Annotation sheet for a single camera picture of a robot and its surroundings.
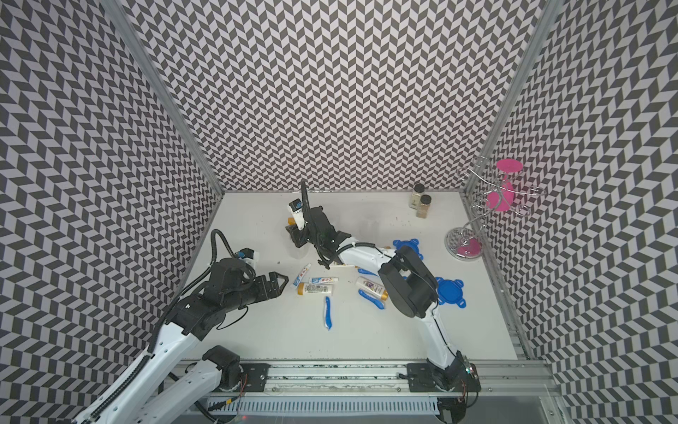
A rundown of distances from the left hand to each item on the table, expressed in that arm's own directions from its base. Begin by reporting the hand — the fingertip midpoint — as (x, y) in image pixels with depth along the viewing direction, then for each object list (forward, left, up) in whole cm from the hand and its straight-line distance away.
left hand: (276, 285), depth 76 cm
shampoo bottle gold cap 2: (+4, -4, -13) cm, 14 cm away
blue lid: (+24, -46, -14) cm, 54 cm away
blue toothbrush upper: (+12, -27, -14) cm, 33 cm away
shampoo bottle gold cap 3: (+17, -3, +8) cm, 19 cm away
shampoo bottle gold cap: (+5, -29, -13) cm, 32 cm away
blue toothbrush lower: (0, -31, -14) cm, 34 cm away
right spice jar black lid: (+39, -52, -5) cm, 65 cm away
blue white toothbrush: (-4, -14, -14) cm, 20 cm away
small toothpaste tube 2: (+8, -12, -13) cm, 19 cm away
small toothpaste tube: (+10, -4, -12) cm, 16 cm away
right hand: (+21, -1, 0) cm, 21 cm away
